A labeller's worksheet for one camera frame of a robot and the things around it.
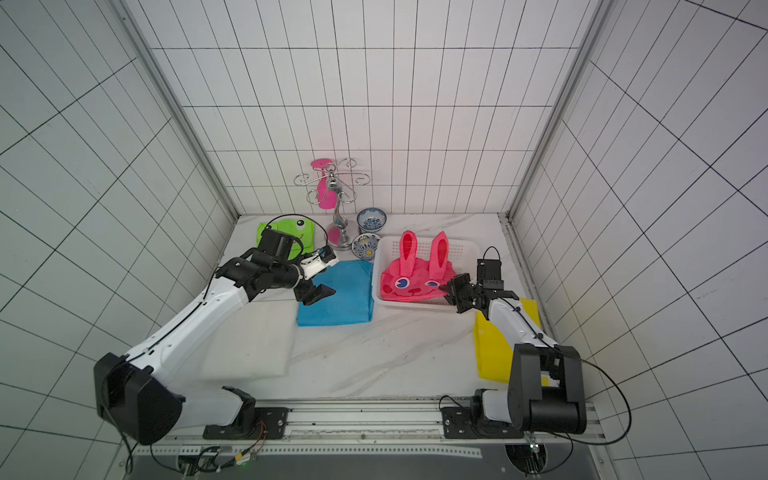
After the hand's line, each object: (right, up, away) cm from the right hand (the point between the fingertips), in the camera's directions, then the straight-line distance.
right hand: (429, 282), depth 88 cm
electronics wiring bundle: (-56, -39, -18) cm, 71 cm away
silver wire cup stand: (-28, +31, +4) cm, 42 cm away
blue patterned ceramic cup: (-21, +11, +20) cm, 31 cm away
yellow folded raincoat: (+17, -19, -7) cm, 26 cm away
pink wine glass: (-31, +25, 0) cm, 40 cm away
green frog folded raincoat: (-46, +16, +25) cm, 55 cm away
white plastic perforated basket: (+14, +8, +12) cm, 20 cm away
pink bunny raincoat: (-5, 0, +7) cm, 9 cm away
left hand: (-31, +1, -10) cm, 32 cm away
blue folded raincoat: (-24, -8, +7) cm, 26 cm away
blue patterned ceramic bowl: (-19, +21, +30) cm, 41 cm away
